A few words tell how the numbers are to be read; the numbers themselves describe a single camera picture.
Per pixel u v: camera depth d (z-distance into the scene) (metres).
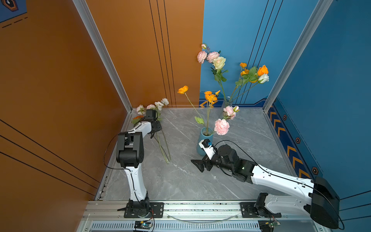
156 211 0.73
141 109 1.15
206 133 0.83
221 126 0.67
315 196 0.40
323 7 0.69
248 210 0.72
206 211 0.75
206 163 0.64
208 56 0.85
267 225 0.70
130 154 0.55
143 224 0.71
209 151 0.64
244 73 0.89
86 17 0.72
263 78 0.81
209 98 0.74
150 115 0.83
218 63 0.79
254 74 0.85
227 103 1.02
